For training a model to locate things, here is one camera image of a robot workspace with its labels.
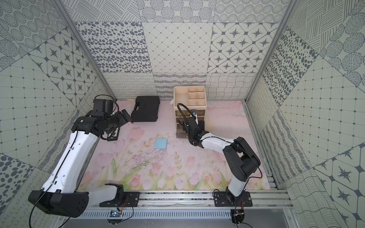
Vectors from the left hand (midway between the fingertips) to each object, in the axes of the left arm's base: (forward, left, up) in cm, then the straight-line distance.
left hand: (127, 118), depth 73 cm
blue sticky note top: (+1, -13, -29) cm, 32 cm away
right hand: (+11, -36, -17) cm, 41 cm away
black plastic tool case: (+28, +2, -24) cm, 37 cm away
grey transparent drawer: (+6, -31, -2) cm, 31 cm away
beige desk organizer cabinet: (+21, -35, -4) cm, 41 cm away
